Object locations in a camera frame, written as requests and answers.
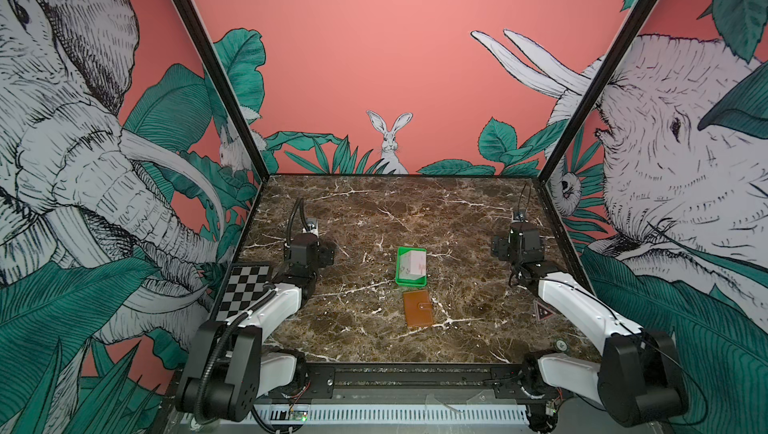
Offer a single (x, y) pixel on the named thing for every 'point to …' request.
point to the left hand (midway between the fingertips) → (311, 236)
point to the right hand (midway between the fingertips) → (512, 233)
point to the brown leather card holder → (418, 309)
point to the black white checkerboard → (244, 283)
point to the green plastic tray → (419, 282)
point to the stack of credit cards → (412, 264)
